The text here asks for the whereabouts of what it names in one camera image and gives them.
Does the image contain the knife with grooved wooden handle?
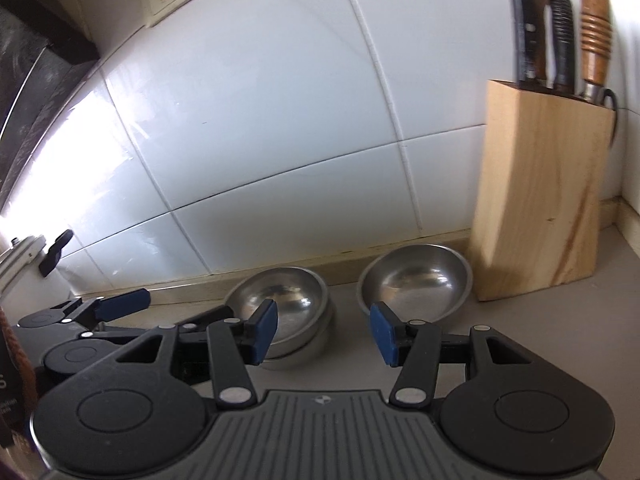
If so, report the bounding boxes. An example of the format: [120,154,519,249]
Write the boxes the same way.
[578,0,614,102]

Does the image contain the black scissors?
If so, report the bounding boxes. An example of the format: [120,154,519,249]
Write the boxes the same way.
[599,88,622,147]

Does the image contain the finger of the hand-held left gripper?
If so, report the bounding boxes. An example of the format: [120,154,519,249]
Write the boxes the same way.
[177,309,229,335]
[52,288,152,335]

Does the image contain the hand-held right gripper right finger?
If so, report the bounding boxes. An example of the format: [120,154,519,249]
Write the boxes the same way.
[369,301,534,409]

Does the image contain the black range hood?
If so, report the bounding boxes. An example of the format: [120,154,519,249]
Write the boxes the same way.
[0,0,102,203]

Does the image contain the wooden knife block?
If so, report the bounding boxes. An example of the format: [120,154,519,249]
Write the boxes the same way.
[467,78,617,304]

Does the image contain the silver pressure cooker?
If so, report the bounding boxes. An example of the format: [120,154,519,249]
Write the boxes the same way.
[0,228,75,307]

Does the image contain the knife with black ribbed handle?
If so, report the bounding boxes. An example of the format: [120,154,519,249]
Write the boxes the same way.
[547,0,577,97]

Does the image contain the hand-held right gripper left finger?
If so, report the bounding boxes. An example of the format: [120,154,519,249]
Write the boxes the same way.
[112,298,279,409]

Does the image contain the knife with brown handle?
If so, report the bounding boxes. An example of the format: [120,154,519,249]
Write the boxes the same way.
[530,0,553,83]

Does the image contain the knife with black riveted handle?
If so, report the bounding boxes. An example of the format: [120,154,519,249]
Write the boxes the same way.
[509,0,549,87]

